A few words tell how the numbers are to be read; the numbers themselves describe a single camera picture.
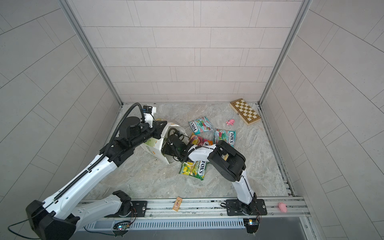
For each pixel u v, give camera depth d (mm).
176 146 694
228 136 950
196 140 916
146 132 579
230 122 1022
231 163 496
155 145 737
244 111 1084
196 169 823
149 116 599
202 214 703
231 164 496
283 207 706
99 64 934
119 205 590
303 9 723
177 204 721
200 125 1002
